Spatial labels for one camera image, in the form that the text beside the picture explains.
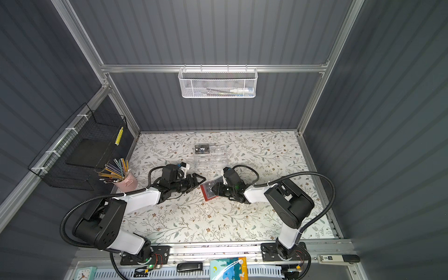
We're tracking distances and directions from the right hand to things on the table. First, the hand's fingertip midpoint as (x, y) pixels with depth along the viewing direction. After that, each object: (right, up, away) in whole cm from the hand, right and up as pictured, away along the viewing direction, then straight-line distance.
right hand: (215, 189), depth 90 cm
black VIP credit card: (-8, +21, +9) cm, 24 cm away
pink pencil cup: (-44, +3, -2) cm, 44 cm away
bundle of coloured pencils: (-51, +10, -2) cm, 52 cm away
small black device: (-9, -25, -22) cm, 35 cm away
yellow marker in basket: (-46, +27, -7) cm, 54 cm away
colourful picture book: (+11, -29, -21) cm, 37 cm away
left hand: (-5, +4, -3) cm, 7 cm away
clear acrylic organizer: (-6, +17, +15) cm, 23 cm away
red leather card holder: (-4, -3, +1) cm, 5 cm away
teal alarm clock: (-49, -28, -22) cm, 60 cm away
